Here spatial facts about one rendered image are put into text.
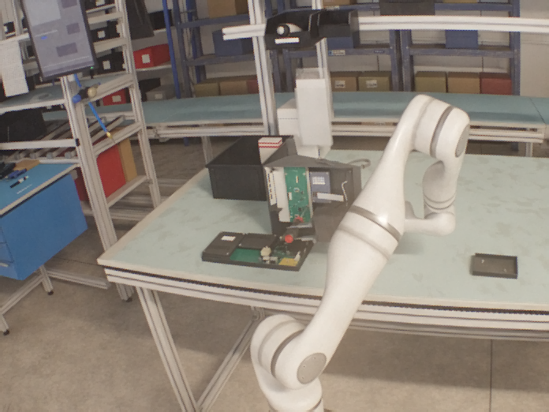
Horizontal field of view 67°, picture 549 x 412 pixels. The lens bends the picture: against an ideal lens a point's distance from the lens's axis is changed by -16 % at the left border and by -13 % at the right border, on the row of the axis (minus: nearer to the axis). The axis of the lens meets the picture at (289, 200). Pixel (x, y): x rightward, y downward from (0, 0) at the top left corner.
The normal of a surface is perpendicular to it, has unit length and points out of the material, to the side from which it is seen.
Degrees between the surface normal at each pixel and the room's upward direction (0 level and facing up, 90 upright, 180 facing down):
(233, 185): 90
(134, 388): 0
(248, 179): 90
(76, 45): 101
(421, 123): 69
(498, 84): 90
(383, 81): 90
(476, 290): 0
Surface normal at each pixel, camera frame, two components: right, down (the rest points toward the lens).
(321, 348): 0.58, 0.17
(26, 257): 0.94, 0.04
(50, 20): 0.12, 0.57
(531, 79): -0.33, 0.43
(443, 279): -0.11, -0.90
